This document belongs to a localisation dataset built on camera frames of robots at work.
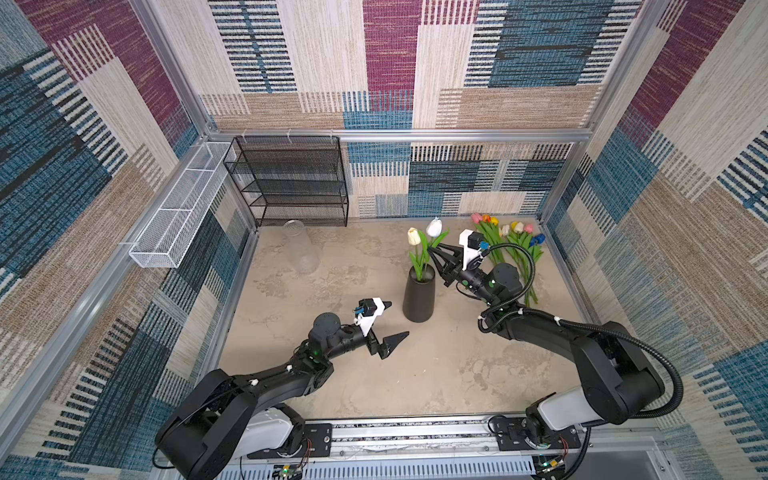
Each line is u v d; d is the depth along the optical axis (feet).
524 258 3.44
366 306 2.13
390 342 2.26
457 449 2.39
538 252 3.57
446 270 2.39
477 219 3.71
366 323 2.22
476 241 2.16
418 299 2.85
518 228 3.66
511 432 2.44
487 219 3.74
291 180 3.63
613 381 1.45
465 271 2.33
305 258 3.35
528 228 3.65
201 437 1.36
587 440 2.38
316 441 2.40
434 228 2.44
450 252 2.44
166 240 3.01
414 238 2.44
